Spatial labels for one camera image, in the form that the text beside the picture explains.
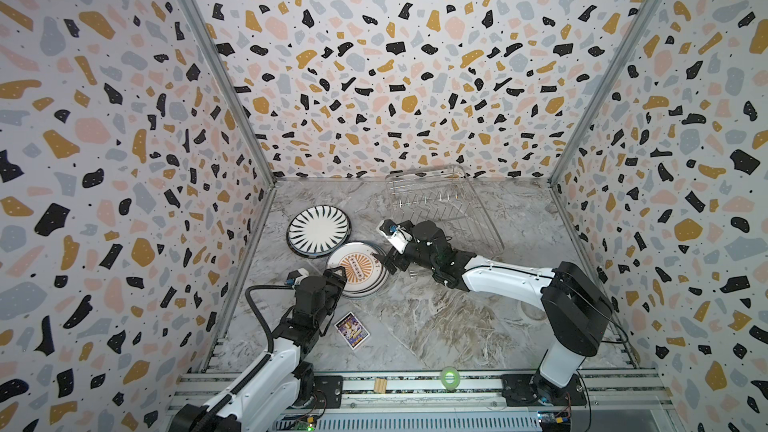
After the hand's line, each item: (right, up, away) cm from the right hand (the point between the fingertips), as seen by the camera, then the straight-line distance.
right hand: (379, 235), depth 81 cm
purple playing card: (-8, -26, +1) cm, 27 cm away
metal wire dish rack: (+22, +11, +25) cm, 35 cm away
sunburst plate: (-5, -13, +11) cm, 18 cm away
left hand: (-10, -10, +3) cm, 15 cm away
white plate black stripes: (-23, -1, +22) cm, 32 cm away
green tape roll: (+18, -37, -6) cm, 42 cm away
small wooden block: (+1, -37, -7) cm, 38 cm away
